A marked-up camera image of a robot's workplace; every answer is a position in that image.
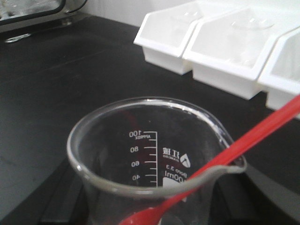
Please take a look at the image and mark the clear glass beaker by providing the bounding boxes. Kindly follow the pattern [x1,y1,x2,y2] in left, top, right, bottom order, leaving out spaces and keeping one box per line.
[67,96,248,225]

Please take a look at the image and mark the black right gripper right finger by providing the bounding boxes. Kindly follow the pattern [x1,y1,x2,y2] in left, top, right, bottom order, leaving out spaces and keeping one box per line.
[210,164,300,225]

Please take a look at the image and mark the white plastic bin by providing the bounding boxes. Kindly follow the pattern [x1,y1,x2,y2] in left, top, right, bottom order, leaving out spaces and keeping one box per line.
[182,7,300,100]
[257,27,300,117]
[133,0,235,76]

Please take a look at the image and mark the large steel glove box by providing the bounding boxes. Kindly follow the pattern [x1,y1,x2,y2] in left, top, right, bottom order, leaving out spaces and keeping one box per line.
[0,0,89,44]

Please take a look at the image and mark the red plastic spoon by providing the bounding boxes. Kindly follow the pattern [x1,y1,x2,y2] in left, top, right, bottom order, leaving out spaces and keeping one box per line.
[118,93,300,225]

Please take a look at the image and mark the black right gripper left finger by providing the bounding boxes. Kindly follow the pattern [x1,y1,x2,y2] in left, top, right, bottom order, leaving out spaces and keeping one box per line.
[41,161,91,225]

